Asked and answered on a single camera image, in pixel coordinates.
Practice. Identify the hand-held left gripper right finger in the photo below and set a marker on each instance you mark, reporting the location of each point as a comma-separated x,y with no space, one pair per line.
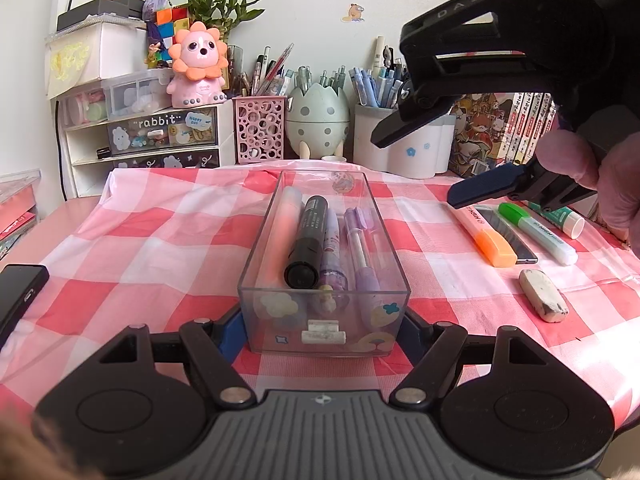
412,332

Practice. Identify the clear plastic organizer tray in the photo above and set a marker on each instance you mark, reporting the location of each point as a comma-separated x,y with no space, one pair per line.
350,325

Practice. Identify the pink lion toy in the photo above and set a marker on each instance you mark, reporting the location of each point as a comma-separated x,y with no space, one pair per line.
197,60

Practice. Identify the bunch of slim pens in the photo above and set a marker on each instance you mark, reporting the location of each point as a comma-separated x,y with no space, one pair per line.
265,75

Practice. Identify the dark grey box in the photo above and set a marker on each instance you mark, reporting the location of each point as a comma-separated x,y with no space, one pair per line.
100,10

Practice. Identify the person's right hand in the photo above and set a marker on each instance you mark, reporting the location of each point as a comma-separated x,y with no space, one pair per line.
620,185

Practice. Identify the colourful puzzle cube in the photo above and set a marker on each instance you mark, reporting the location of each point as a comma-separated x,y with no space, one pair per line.
170,20

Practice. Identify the pale pink marker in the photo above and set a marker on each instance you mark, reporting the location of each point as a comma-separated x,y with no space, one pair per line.
289,220

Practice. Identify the red checkered tablecloth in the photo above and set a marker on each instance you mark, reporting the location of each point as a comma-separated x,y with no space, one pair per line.
150,240

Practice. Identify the bamboo plant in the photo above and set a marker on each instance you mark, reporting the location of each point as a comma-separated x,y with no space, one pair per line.
215,7

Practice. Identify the white storage box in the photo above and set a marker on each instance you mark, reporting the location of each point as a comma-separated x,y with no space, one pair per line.
115,45

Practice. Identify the grey flower-shaped pen holder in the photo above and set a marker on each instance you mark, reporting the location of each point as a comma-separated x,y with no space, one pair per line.
370,135

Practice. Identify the red striped spine comic book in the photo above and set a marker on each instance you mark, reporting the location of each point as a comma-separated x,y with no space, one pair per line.
537,127

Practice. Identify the small colourful figurine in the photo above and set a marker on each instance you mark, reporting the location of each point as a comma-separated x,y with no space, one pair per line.
156,55

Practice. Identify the green and white glue stick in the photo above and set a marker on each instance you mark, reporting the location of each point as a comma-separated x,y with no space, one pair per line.
567,220

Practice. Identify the black marker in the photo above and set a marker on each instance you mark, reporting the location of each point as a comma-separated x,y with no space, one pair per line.
307,240

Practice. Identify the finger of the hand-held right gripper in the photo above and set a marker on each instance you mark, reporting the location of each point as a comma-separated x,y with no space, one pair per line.
480,187
405,120

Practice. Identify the glass vase with brown pebbles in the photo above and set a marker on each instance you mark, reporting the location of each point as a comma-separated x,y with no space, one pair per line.
235,67

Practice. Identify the orange highlighter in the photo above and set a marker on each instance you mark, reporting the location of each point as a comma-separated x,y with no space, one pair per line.
492,242

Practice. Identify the black phone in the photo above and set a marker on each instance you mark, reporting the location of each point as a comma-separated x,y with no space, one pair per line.
17,295

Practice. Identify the green egg-shaped pen holder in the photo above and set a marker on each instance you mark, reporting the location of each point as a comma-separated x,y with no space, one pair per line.
315,120

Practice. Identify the purple mechanical pencil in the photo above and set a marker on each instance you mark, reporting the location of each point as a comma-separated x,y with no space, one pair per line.
362,255

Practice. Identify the brown animal wall sticker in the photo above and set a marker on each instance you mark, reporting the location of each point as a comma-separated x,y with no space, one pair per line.
356,11

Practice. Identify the bunch of blue and pink pens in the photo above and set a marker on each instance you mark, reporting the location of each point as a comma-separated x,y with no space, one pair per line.
375,85

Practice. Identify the pink spine comic book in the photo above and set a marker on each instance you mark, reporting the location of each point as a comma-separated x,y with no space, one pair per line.
475,130

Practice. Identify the printed pen with charm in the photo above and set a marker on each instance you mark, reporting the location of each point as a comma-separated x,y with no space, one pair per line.
331,247

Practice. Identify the clear small drawer box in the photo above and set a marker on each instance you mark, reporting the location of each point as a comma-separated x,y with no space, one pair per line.
130,95

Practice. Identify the bunch of grey-green pens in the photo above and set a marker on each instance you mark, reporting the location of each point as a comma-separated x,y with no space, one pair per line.
320,80

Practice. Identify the white drawer organizer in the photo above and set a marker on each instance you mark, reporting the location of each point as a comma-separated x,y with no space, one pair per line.
85,145

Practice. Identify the small white refill pieces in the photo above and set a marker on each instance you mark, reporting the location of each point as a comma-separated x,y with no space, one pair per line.
322,335

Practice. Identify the white eraser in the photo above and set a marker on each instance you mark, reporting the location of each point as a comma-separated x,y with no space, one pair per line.
542,295

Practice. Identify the stack of pink books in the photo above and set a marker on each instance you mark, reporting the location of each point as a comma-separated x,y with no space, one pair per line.
17,210

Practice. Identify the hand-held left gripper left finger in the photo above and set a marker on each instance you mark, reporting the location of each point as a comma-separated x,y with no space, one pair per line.
227,332

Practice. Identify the pink mesh pen holder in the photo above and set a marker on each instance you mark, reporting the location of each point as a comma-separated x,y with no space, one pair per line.
260,130

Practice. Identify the green highlighter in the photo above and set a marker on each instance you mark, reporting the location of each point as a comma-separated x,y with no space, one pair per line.
540,235

